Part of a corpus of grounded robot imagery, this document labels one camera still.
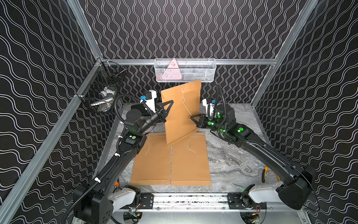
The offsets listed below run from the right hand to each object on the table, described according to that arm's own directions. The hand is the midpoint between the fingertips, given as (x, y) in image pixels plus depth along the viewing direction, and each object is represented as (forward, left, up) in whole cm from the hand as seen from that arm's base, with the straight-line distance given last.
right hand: (190, 116), depth 71 cm
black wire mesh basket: (+39, +57, -1) cm, 69 cm away
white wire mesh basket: (+44, +2, 0) cm, 44 cm away
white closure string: (+1, +1, -32) cm, 32 cm away
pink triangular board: (+34, +11, +4) cm, 36 cm away
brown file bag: (-12, +24, -35) cm, 44 cm away
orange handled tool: (-24, +42, -32) cm, 58 cm away
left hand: (0, +9, +11) cm, 14 cm away
